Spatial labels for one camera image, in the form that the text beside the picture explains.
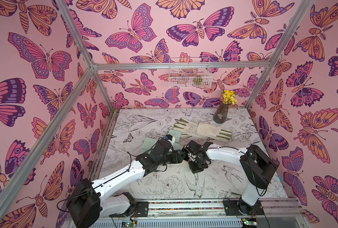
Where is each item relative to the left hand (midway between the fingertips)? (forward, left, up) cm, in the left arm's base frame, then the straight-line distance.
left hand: (183, 154), depth 77 cm
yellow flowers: (+36, -31, +10) cm, 48 cm away
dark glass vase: (+36, -30, -5) cm, 47 cm away
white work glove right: (+27, -19, -15) cm, 37 cm away
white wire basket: (+50, -6, +19) cm, 54 cm away
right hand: (-3, -7, -15) cm, 17 cm away
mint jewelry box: (+22, +3, -13) cm, 25 cm away
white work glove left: (+31, -5, -15) cm, 35 cm away
